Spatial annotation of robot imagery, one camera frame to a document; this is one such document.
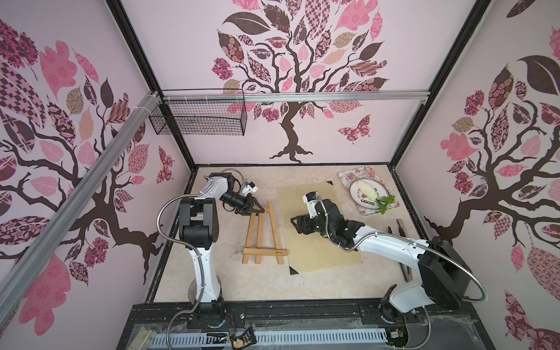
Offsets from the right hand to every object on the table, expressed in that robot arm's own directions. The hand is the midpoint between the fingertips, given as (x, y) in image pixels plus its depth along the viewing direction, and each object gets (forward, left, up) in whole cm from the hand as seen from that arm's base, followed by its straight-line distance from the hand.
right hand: (297, 216), depth 83 cm
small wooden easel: (-10, +15, -8) cm, 20 cm away
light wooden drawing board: (-10, -4, -12) cm, 16 cm away
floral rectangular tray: (+32, -29, -14) cm, 45 cm away
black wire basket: (+43, +40, +21) cm, 62 cm away
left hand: (+4, +16, -5) cm, 17 cm away
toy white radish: (+19, -38, -11) cm, 44 cm away
